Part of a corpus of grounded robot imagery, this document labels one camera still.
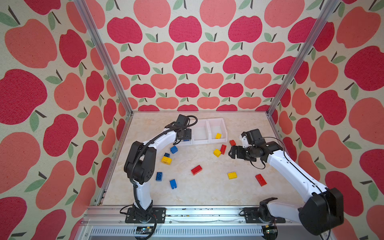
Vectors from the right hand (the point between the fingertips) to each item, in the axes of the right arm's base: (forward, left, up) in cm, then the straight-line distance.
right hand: (239, 153), depth 83 cm
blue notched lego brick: (-17, +36, -10) cm, 41 cm away
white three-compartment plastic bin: (+21, +19, -8) cm, 29 cm away
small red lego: (+15, +1, -11) cm, 19 cm away
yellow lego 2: (-8, +2, -11) cm, 14 cm away
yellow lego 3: (+19, +11, -11) cm, 24 cm away
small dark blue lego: (+1, +44, -11) cm, 45 cm away
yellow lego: (-4, +43, -9) cm, 44 cm away
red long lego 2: (-9, -14, -12) cm, 21 cm away
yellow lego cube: (+6, +11, -11) cm, 17 cm away
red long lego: (-7, +24, -11) cm, 27 cm away
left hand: (+13, +31, -3) cm, 34 cm away
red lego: (+9, +7, -11) cm, 16 cm away
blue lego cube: (+6, +40, -11) cm, 42 cm away
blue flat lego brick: (-13, +45, -11) cm, 48 cm away
